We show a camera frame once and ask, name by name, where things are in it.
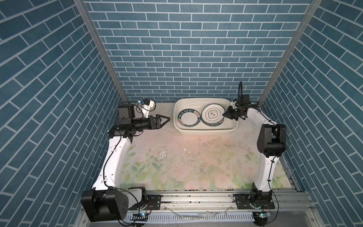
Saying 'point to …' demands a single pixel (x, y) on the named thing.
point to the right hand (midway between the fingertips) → (224, 114)
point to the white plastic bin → (229, 126)
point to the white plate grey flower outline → (212, 113)
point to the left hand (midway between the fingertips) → (168, 120)
